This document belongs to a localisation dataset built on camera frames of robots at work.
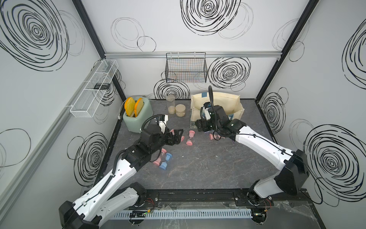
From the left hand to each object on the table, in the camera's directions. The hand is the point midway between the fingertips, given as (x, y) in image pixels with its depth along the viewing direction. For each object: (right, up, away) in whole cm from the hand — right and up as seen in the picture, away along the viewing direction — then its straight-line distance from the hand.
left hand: (176, 130), depth 71 cm
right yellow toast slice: (-25, +13, +16) cm, 32 cm away
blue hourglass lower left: (-8, -22, +11) cm, 26 cm away
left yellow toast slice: (-30, +14, +16) cm, 36 cm away
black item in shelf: (-41, +24, +7) cm, 48 cm away
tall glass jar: (-6, +18, +31) cm, 36 cm away
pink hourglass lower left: (-12, -21, +12) cm, 27 cm away
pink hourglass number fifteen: (+9, -6, +25) cm, 27 cm away
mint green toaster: (-29, +1, +22) cm, 36 cm away
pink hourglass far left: (+3, -8, +22) cm, 24 cm away
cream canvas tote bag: (+37, +16, +25) cm, 47 cm away
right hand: (+14, +4, +9) cm, 17 cm away
